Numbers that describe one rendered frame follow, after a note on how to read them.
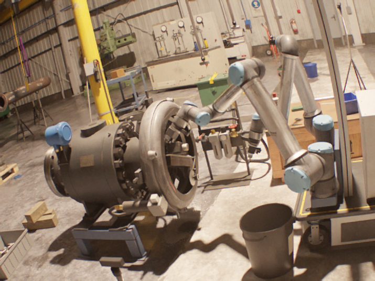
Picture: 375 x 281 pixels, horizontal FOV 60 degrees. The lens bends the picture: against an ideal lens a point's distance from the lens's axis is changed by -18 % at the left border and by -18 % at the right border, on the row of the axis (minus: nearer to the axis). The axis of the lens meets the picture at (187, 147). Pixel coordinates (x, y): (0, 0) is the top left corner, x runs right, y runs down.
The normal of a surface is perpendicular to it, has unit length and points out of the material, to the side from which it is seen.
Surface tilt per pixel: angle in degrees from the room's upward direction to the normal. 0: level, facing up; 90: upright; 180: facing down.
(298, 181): 94
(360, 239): 90
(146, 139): 53
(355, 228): 90
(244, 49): 90
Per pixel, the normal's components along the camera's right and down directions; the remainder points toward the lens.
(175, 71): -0.53, 0.39
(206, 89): -0.22, 0.35
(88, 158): -0.37, -0.11
